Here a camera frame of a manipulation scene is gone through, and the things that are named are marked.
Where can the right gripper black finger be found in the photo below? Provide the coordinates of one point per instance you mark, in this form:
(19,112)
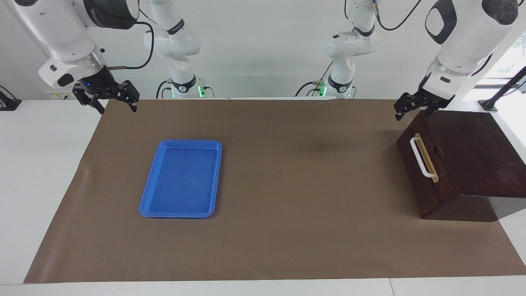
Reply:
(99,105)
(132,106)

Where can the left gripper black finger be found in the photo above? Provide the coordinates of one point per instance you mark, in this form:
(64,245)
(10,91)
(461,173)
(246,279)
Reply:
(399,114)
(432,111)

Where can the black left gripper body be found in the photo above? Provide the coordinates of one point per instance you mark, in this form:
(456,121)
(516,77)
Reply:
(423,99)

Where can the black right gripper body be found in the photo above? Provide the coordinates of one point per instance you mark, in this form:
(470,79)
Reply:
(102,84)

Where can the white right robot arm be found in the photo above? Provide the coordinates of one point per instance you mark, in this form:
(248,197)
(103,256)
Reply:
(61,33)

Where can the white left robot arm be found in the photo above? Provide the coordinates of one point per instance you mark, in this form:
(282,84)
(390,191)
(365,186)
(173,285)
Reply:
(464,37)

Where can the dark wooden cabinet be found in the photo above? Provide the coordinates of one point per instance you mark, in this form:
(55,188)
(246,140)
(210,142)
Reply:
(485,156)

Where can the blue plastic tray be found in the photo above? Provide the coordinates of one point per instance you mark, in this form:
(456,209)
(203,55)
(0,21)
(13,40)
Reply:
(183,181)

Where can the brown table mat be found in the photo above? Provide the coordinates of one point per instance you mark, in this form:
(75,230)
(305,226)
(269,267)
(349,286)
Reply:
(287,205)

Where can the white wall socket box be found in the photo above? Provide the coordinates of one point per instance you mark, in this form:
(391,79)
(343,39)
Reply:
(57,95)

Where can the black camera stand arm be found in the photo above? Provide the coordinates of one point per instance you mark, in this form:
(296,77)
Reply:
(499,92)

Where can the black camera stand base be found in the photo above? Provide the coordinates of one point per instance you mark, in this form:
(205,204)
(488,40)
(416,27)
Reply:
(8,103)

